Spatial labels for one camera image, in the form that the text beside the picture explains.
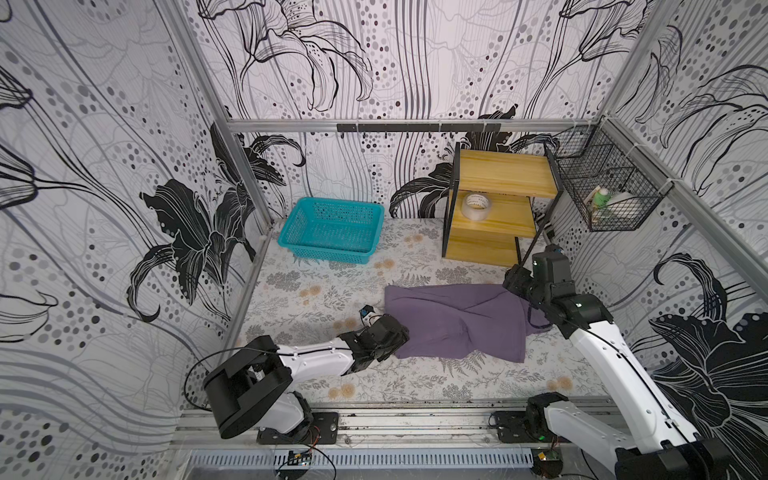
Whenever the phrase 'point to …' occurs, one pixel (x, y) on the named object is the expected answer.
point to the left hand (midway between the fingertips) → (407, 341)
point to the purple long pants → (482, 321)
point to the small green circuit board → (299, 459)
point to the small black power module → (547, 462)
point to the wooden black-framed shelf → (510, 179)
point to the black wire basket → (611, 183)
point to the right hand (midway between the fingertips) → (517, 273)
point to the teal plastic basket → (332, 230)
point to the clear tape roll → (476, 206)
